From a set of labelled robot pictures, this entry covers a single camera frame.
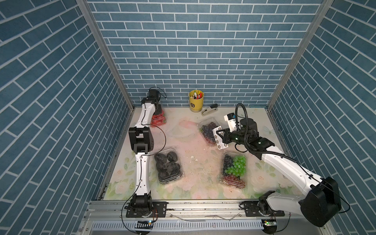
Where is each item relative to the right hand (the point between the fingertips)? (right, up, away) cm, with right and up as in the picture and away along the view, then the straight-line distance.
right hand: (218, 132), depth 78 cm
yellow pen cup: (-12, +21, +31) cm, 39 cm away
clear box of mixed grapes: (+9, -22, +2) cm, 24 cm away
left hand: (-40, +13, +28) cm, 51 cm away
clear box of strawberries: (-39, +6, +27) cm, 48 cm away
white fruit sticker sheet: (0, -4, 0) cm, 4 cm away
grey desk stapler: (+1, +16, +38) cm, 41 cm away
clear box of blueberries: (-5, +1, +23) cm, 23 cm away
